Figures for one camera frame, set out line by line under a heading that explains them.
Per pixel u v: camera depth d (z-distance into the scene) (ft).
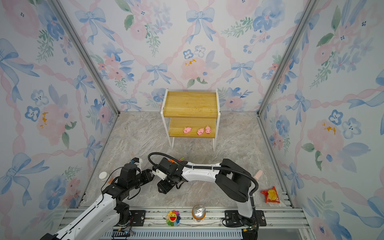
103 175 2.65
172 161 1.98
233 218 2.40
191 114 2.45
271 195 2.55
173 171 2.14
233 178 1.67
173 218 2.40
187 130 2.86
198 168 1.75
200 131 2.82
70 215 2.46
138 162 2.57
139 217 2.42
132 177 2.19
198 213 2.18
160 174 2.46
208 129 2.86
